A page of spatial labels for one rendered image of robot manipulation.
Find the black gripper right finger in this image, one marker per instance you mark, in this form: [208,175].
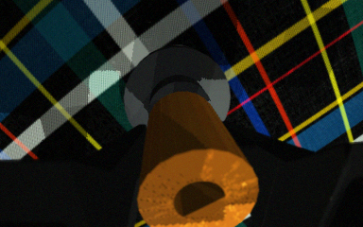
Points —
[297,187]

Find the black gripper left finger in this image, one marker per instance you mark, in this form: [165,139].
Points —
[100,190]

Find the orange cylinder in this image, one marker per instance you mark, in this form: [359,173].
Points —
[193,173]

